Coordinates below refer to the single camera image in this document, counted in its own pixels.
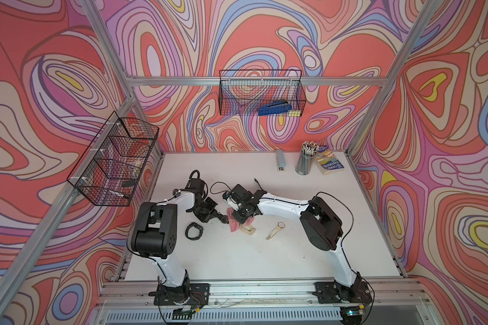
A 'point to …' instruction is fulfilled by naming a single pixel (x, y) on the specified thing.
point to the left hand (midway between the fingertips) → (221, 212)
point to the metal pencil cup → (306, 158)
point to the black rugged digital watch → (264, 191)
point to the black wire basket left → (110, 170)
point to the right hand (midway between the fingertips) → (241, 218)
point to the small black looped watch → (196, 225)
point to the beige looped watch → (249, 229)
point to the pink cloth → (234, 224)
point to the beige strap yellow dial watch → (280, 225)
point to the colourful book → (327, 162)
